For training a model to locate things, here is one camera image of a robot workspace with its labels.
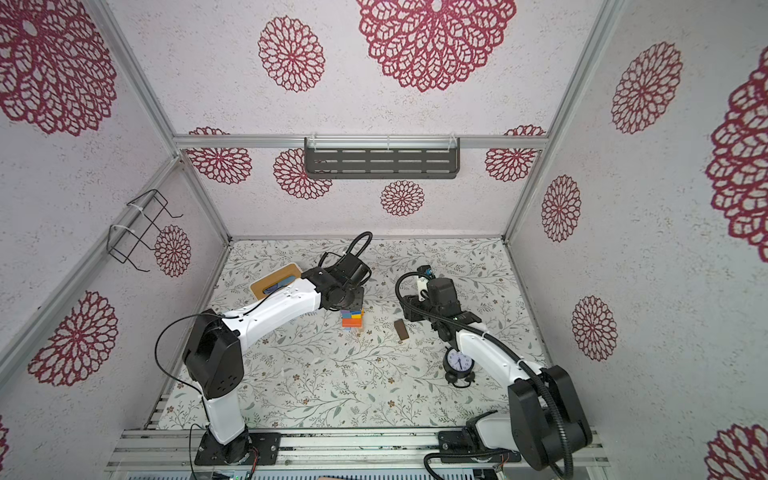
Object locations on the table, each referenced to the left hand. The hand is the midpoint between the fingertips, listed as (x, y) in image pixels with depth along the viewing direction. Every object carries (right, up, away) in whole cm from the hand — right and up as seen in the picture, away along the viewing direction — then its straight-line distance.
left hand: (352, 303), depth 88 cm
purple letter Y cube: (-2, -4, +4) cm, 6 cm away
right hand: (+17, +3, -2) cm, 17 cm away
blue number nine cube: (+1, -3, +2) cm, 4 cm away
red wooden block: (0, -6, +4) cm, 7 cm away
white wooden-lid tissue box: (-28, +6, +14) cm, 32 cm away
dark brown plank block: (+15, -9, +6) cm, 18 cm away
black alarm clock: (+31, -18, -4) cm, 35 cm away
